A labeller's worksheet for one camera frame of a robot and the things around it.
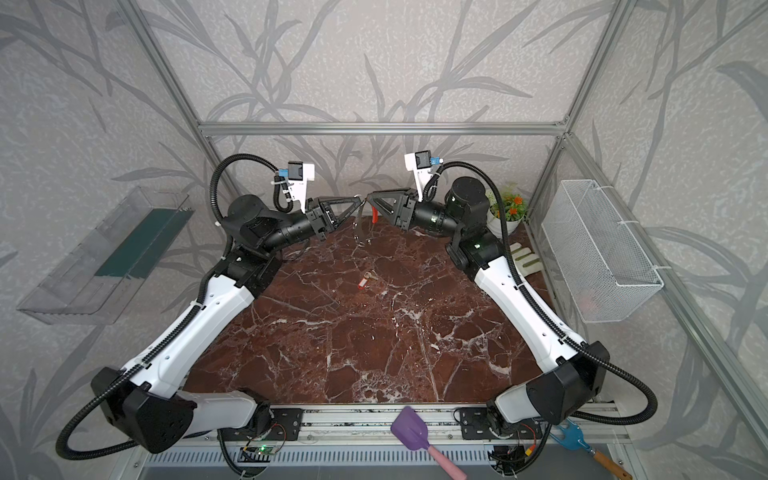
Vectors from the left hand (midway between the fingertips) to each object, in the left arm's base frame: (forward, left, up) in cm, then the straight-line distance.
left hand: (361, 199), depth 56 cm
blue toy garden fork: (-34, -50, -47) cm, 77 cm away
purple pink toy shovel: (-32, -10, -46) cm, 57 cm away
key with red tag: (+13, +4, -49) cm, 50 cm away
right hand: (+3, -2, 0) cm, 4 cm away
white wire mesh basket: (-6, -51, -12) cm, 52 cm away
